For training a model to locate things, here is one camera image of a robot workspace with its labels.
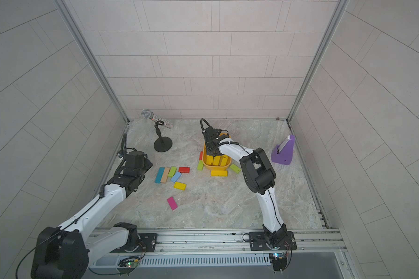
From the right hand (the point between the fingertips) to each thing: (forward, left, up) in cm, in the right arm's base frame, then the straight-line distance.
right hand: (213, 150), depth 100 cm
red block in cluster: (-11, +16, -1) cm, 20 cm away
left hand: (-9, +32, +10) cm, 35 cm away
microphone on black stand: (+5, +30, +2) cm, 31 cm away
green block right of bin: (-12, -11, -2) cm, 17 cm away
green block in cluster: (-13, +22, 0) cm, 26 cm away
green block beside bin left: (-10, +8, 0) cm, 13 cm away
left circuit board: (-52, +35, 0) cm, 63 cm away
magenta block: (-29, +21, -2) cm, 36 cm away
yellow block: (-15, -2, -1) cm, 15 cm away
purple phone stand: (-9, -36, +5) cm, 38 cm away
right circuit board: (-53, -24, -5) cm, 59 cm away
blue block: (-16, +20, +1) cm, 26 cm away
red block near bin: (-7, +7, +4) cm, 10 cm away
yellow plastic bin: (-12, 0, +1) cm, 12 cm away
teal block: (-15, +29, +1) cm, 33 cm away
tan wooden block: (-15, +26, +1) cm, 30 cm away
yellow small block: (-21, +18, 0) cm, 27 cm away
